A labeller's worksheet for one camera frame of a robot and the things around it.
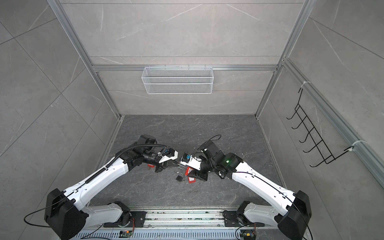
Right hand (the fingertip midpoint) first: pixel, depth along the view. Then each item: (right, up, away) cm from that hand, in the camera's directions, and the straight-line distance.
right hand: (191, 168), depth 73 cm
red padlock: (-1, 0, -3) cm, 3 cm away
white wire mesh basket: (-9, +53, +28) cm, 61 cm away
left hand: (-7, +4, +1) cm, 8 cm away
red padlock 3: (-25, -3, +18) cm, 31 cm away
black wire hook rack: (+56, +13, -9) cm, 58 cm away
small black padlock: (-7, -9, +15) cm, 19 cm away
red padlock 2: (0, -11, +13) cm, 17 cm away
